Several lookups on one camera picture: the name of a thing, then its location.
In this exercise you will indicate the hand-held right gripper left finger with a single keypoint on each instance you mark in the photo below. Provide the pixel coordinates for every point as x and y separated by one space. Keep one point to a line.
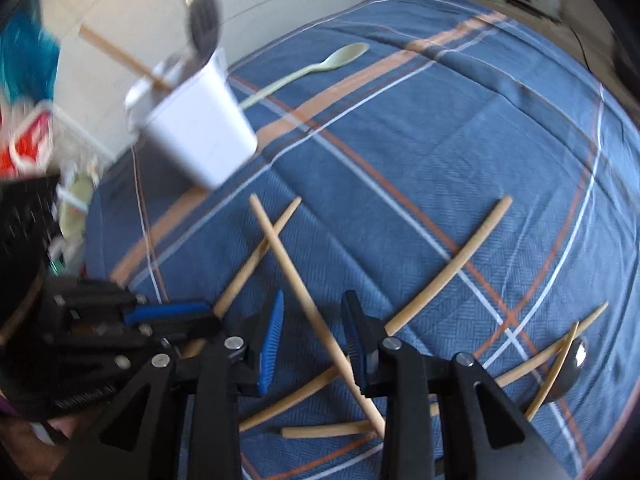
267 350

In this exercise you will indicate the blue plaid tablecloth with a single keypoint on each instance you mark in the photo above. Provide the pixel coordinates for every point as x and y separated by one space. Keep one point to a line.
425 135

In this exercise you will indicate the black spoon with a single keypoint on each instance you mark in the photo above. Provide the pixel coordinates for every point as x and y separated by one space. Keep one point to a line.
204 20

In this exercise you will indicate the printed wooden chopstick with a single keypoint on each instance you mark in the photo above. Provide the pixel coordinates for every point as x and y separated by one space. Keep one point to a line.
120 55

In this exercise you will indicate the red and white packaging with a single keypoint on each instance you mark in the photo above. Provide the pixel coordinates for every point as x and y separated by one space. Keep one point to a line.
25 145

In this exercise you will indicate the bright blue fuzzy object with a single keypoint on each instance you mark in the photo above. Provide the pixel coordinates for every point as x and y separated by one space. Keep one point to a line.
25 50

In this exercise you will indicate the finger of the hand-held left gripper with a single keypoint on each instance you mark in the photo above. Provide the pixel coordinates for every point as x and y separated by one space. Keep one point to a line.
165 310
190 332

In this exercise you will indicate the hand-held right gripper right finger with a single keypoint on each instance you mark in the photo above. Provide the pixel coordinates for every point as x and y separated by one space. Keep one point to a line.
352 330

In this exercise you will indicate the white utensil holder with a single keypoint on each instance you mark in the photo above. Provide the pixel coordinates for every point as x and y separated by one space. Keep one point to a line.
200 130

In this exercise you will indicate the metal spoon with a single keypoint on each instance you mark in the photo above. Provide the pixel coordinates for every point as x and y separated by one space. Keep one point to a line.
572 365

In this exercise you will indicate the plain wooden chopstick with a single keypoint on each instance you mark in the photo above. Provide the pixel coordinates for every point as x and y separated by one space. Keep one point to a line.
287 260

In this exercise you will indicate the bunch of wooden chopsticks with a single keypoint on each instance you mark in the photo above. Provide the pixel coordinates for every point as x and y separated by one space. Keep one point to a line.
467 257

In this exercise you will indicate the pale plastic spoon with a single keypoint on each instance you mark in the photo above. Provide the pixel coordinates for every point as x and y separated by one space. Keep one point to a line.
345 55

